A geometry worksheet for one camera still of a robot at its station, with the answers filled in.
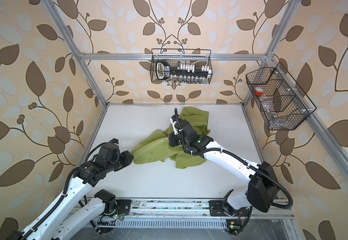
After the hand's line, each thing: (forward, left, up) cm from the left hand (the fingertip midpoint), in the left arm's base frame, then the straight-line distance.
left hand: (135, 155), depth 77 cm
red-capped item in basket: (+31, -66, +19) cm, 75 cm away
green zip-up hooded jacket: (+6, -10, -1) cm, 12 cm away
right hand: (+9, -18, +5) cm, 21 cm away
